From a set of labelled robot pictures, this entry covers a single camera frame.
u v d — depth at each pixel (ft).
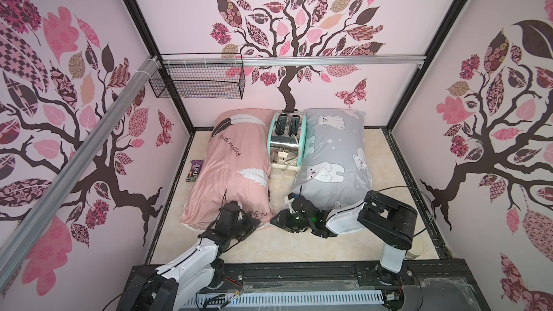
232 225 2.24
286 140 3.01
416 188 3.29
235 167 2.80
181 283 1.48
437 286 2.34
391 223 1.56
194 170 3.29
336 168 2.81
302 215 2.29
